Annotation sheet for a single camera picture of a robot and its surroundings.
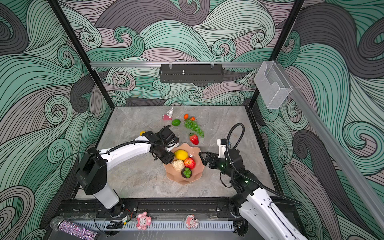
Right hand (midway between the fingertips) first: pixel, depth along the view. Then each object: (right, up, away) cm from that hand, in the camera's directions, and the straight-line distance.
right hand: (204, 155), depth 73 cm
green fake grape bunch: (-5, +13, +30) cm, 33 cm away
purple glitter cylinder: (-67, -29, -7) cm, 73 cm away
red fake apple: (-7, -7, +10) cm, 14 cm away
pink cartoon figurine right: (-7, -29, -6) cm, 31 cm away
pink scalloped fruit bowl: (-16, -14, +8) cm, 22 cm away
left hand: (-20, -4, +11) cm, 23 cm away
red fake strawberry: (-4, +5, +24) cm, 25 cm away
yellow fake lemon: (-13, -3, +13) cm, 18 cm away
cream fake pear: (-14, -8, +8) cm, 18 cm away
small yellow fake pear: (-40, +9, +26) cm, 48 cm away
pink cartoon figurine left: (-29, -29, -6) cm, 41 cm away
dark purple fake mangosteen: (-9, -10, +4) cm, 15 cm away
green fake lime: (-17, +16, +34) cm, 41 cm away
